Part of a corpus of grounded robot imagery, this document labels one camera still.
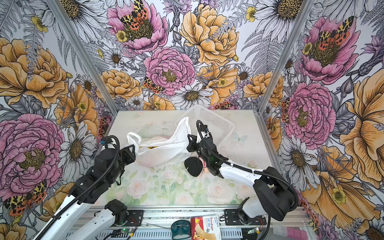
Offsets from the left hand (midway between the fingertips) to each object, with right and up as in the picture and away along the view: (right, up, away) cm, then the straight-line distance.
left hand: (132, 151), depth 72 cm
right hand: (+26, +5, +10) cm, 28 cm away
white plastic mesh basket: (+48, +10, +36) cm, 61 cm away
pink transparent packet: (+74, -36, -3) cm, 83 cm away
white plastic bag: (+15, -1, +9) cm, 17 cm away
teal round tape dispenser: (+24, -32, -7) cm, 41 cm away
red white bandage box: (+35, -34, -3) cm, 49 cm away
